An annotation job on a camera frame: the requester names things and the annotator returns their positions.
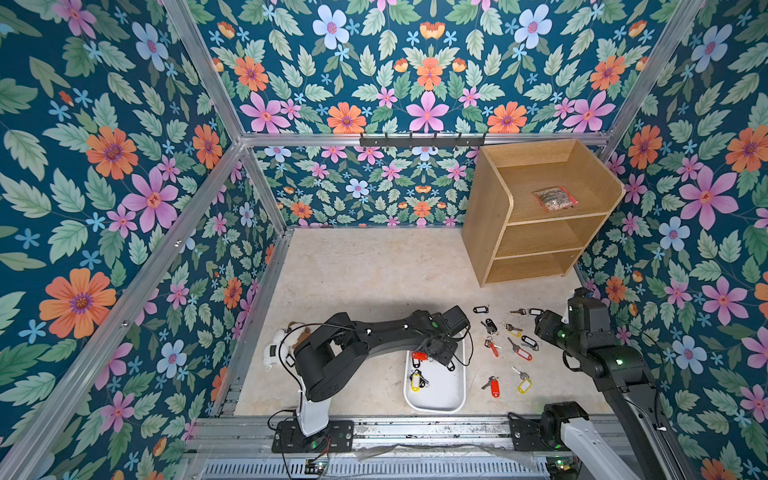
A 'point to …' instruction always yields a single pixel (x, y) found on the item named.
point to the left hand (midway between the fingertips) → (449, 352)
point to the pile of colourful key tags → (418, 380)
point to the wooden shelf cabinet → (534, 211)
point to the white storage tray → (445, 391)
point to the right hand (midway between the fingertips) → (544, 318)
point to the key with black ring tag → (490, 326)
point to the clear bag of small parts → (554, 198)
